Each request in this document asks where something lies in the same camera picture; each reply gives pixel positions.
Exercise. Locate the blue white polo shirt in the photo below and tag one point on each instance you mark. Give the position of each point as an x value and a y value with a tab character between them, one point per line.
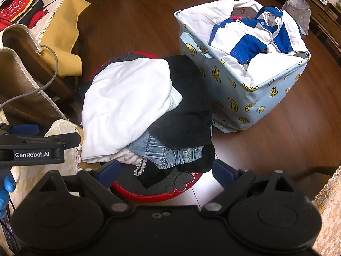
271	30

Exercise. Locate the wooden chair with lace cover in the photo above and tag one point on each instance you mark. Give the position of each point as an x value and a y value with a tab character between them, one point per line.
23	70

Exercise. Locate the translucent plastic bag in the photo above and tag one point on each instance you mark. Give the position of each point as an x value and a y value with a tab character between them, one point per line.
300	10

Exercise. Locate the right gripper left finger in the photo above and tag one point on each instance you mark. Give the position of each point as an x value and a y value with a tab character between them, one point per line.
97	183

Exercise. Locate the red black garment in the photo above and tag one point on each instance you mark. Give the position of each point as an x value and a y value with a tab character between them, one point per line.
26	12

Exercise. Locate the white cloth in basket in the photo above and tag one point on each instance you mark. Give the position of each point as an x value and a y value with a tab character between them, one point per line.
262	67

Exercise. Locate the wooden tv cabinet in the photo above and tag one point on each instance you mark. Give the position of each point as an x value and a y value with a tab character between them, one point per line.
326	24

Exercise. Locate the banana print fabric basket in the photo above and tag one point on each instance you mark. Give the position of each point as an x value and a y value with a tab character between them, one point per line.
236	106

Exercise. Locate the black knit garment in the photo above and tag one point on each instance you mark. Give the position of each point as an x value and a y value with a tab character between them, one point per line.
188	125

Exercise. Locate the yellow cloth on chair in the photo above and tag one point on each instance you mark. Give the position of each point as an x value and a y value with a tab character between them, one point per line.
59	36

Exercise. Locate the blue denim garment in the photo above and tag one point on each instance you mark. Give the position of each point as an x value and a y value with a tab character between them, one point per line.
152	149

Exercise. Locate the white daydream sweatshirt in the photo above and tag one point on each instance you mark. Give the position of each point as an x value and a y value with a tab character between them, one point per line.
124	99

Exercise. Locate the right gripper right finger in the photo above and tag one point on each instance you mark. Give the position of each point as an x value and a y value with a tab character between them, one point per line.
235	183

